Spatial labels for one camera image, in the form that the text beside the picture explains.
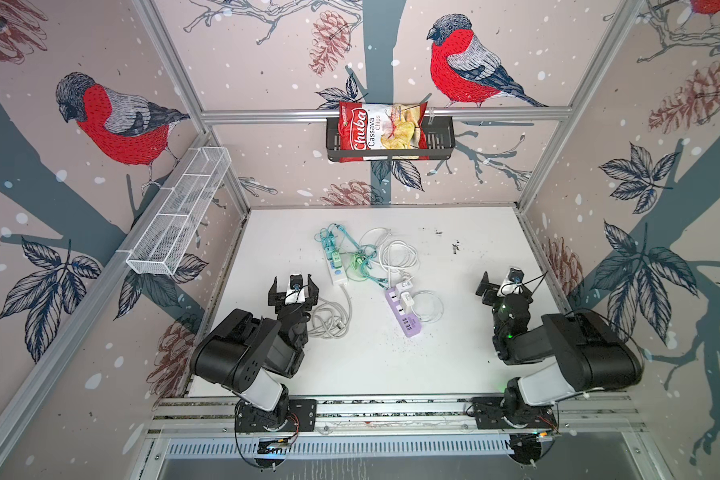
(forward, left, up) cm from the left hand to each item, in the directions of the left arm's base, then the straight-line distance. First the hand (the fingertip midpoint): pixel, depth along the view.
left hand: (289, 278), depth 85 cm
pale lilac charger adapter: (0, -34, -5) cm, 34 cm away
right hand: (+1, -63, -3) cm, 63 cm away
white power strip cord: (+17, -33, -13) cm, 39 cm away
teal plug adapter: (+16, -10, -4) cm, 19 cm away
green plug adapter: (+12, -13, -6) cm, 18 cm away
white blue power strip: (+7, -13, -10) cm, 18 cm away
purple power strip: (-9, -35, -10) cm, 38 cm away
